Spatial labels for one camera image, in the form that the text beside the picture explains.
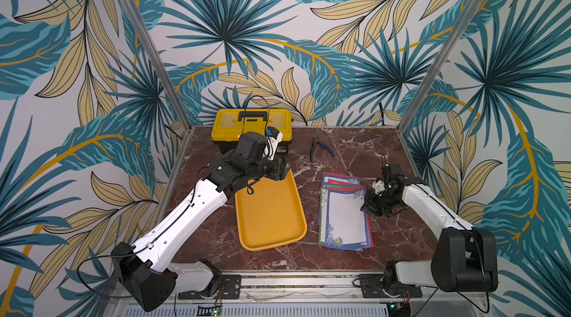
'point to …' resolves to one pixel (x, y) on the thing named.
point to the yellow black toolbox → (227, 123)
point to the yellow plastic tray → (270, 212)
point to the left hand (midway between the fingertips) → (283, 166)
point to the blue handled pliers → (314, 146)
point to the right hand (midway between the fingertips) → (363, 208)
